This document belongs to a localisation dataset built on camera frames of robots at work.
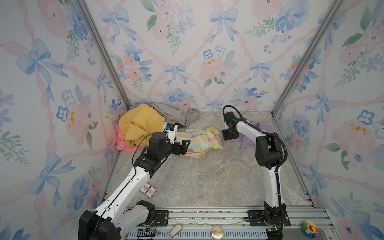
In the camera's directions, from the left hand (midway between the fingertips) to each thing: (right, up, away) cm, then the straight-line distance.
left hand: (183, 138), depth 76 cm
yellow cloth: (-29, +8, +16) cm, 34 cm away
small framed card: (-19, -29, +5) cm, 35 cm away
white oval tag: (-3, -42, -8) cm, 43 cm away
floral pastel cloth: (+11, -3, +18) cm, 21 cm away
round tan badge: (+16, -44, -6) cm, 48 cm away
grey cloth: (+3, +13, +38) cm, 40 cm away
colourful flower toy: (+60, -42, -6) cm, 74 cm away
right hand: (+29, -1, +28) cm, 41 cm away
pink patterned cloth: (-43, -6, +24) cm, 50 cm away
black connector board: (-18, -46, -3) cm, 50 cm away
